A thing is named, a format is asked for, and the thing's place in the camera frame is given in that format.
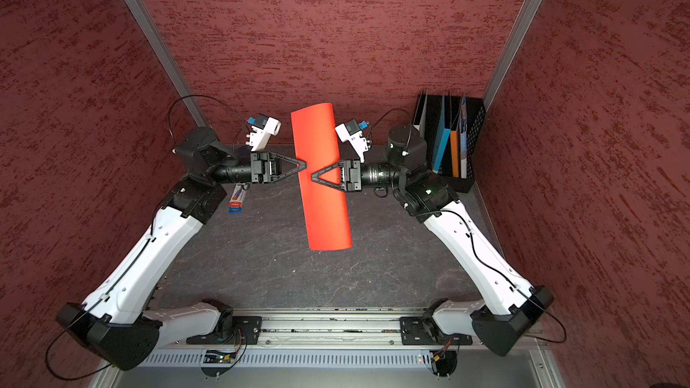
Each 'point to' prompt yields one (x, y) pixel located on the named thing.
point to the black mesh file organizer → (452, 126)
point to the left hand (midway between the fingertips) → (301, 174)
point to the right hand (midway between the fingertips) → (315, 186)
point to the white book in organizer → (420, 110)
